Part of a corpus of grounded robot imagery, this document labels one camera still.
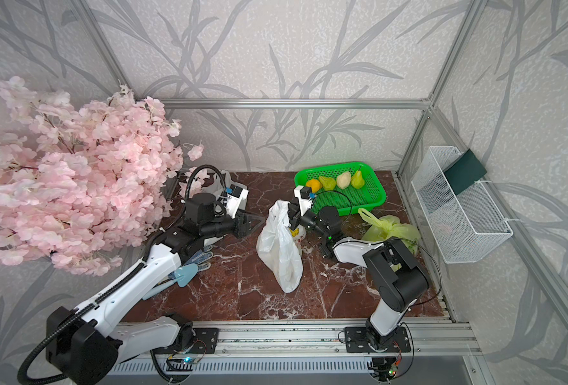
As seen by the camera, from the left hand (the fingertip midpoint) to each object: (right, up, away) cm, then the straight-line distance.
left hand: (260, 219), depth 74 cm
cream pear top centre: (+33, +14, +37) cm, 51 cm away
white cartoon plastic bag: (+6, -8, -2) cm, 10 cm away
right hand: (+5, +5, +6) cm, 10 cm away
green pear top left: (+25, +13, +35) cm, 45 cm away
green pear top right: (+39, +14, +38) cm, 57 cm away
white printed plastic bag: (-26, +12, +37) cm, 47 cm away
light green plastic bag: (+44, -4, +11) cm, 46 cm away
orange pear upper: (+19, +12, +36) cm, 42 cm away
